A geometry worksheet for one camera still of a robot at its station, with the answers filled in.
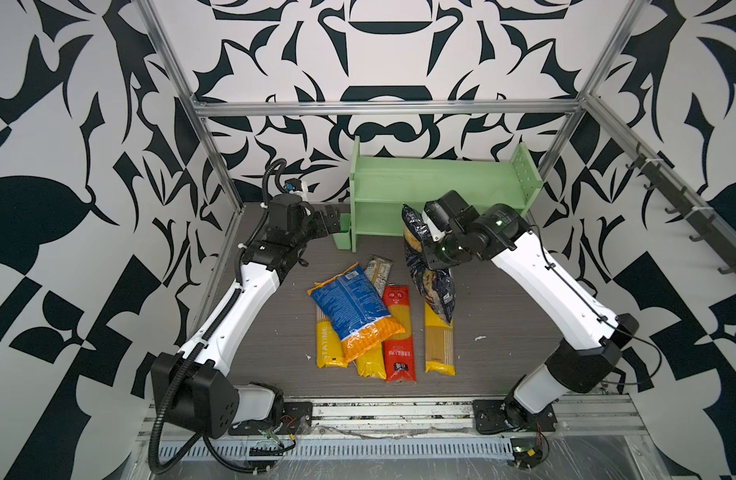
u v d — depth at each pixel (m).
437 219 0.54
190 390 0.39
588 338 0.41
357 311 0.83
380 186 1.02
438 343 0.83
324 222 0.69
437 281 0.61
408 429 0.73
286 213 0.56
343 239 1.01
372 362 0.79
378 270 0.98
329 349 0.83
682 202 0.60
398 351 0.83
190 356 0.40
